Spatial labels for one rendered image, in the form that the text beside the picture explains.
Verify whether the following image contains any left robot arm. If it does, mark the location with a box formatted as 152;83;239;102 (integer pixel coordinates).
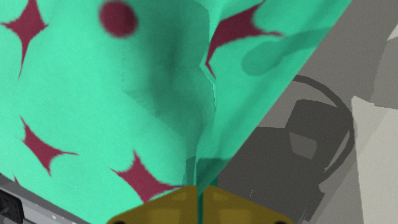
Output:
0;189;25;224

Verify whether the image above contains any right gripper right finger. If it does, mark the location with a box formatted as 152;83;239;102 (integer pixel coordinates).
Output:
203;185;295;224

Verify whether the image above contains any green pillowcase with star pattern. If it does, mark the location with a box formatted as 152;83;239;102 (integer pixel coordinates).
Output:
0;0;352;224

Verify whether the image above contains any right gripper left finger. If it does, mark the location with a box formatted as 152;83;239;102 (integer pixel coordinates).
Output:
106;185;198;224

